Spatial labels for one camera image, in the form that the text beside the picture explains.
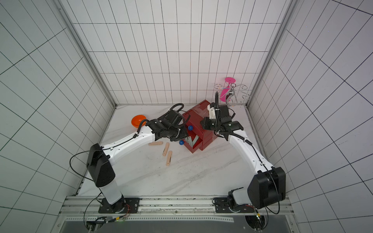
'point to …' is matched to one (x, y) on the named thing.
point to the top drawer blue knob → (190, 127)
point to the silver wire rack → (240, 91)
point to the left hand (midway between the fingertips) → (185, 137)
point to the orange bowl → (136, 120)
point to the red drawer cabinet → (198, 137)
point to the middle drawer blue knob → (181, 142)
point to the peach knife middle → (166, 148)
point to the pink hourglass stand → (224, 91)
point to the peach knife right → (169, 157)
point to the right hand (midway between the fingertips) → (202, 122)
